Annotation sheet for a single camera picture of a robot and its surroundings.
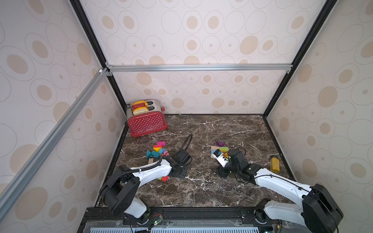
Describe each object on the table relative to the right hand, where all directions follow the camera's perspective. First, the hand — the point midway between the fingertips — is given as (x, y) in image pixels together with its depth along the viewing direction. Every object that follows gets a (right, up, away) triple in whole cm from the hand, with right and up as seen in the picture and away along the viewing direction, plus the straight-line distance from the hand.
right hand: (215, 167), depth 84 cm
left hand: (-18, -4, +3) cm, 18 cm away
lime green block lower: (-32, -7, +2) cm, 33 cm away
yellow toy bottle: (+36, 0, +4) cm, 37 cm away
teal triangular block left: (-42, +6, +11) cm, 44 cm away
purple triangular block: (+7, +12, +18) cm, 23 cm away
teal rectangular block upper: (-38, +6, +12) cm, 40 cm away
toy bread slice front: (-48, +35, +11) cm, 60 cm away
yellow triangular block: (-37, +9, +14) cm, 40 cm away
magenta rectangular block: (-35, +12, +19) cm, 41 cm away
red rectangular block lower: (-30, -7, +2) cm, 31 cm away
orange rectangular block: (+3, +10, -10) cm, 15 cm away
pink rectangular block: (-31, +6, +13) cm, 34 cm away
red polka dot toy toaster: (-44, +30, +13) cm, 55 cm away
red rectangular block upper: (-37, +10, +16) cm, 42 cm away
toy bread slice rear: (-48, +40, +13) cm, 64 cm away
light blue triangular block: (-34, +8, +14) cm, 38 cm away
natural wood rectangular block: (+3, +9, +18) cm, 20 cm away
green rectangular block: (+3, +12, -9) cm, 16 cm away
